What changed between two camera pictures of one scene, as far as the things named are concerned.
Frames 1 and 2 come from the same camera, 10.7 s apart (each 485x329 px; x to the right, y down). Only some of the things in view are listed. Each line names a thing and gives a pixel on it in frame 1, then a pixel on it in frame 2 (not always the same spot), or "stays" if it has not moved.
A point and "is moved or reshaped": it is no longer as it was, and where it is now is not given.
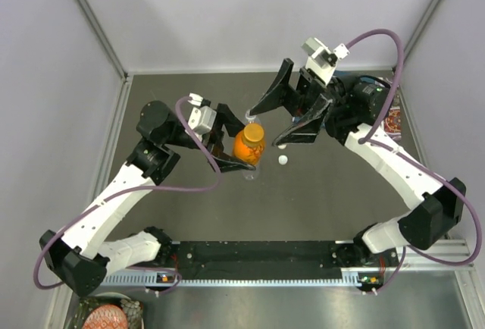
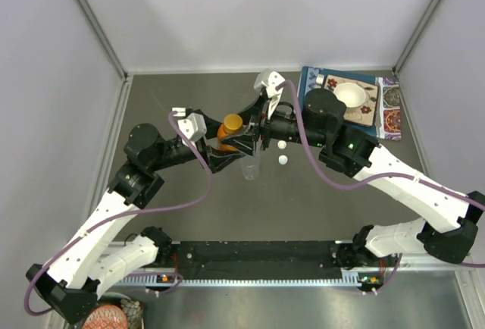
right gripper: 313,101 -> 255,110
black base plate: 262,254 stays
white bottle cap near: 283,160 stays
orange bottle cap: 253,134 is moved or reshaped
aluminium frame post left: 92,17 stays
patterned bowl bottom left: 110,310 stays
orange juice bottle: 249,144 is moved or reshaped
